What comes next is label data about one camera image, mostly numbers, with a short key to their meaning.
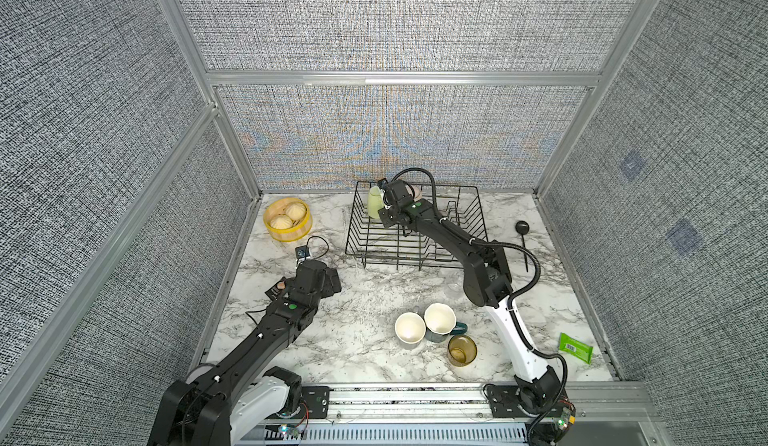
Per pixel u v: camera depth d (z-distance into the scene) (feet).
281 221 3.39
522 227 3.49
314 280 2.06
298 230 3.39
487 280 2.03
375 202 3.41
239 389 1.47
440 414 2.40
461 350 2.68
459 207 3.72
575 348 2.68
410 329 2.75
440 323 2.78
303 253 2.40
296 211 3.49
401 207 2.59
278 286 2.95
